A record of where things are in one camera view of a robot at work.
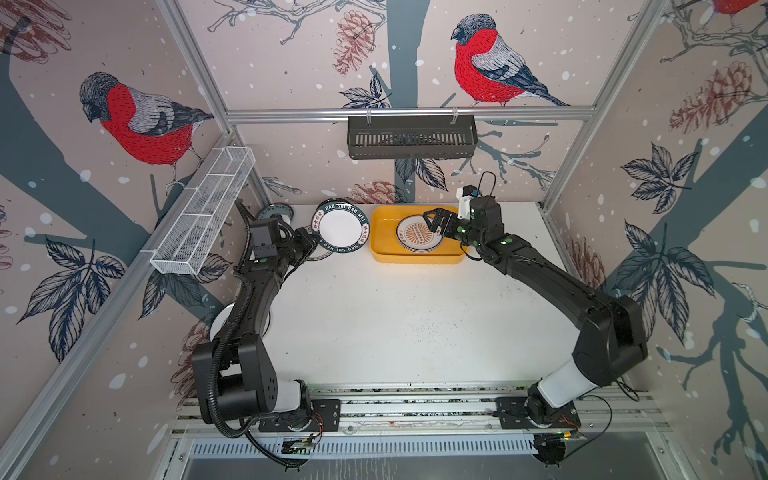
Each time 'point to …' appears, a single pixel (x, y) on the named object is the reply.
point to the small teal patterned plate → (276, 208)
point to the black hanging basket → (412, 139)
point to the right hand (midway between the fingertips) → (432, 220)
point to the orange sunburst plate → (414, 235)
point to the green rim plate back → (328, 254)
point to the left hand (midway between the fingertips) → (319, 234)
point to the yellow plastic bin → (386, 248)
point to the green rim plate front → (340, 226)
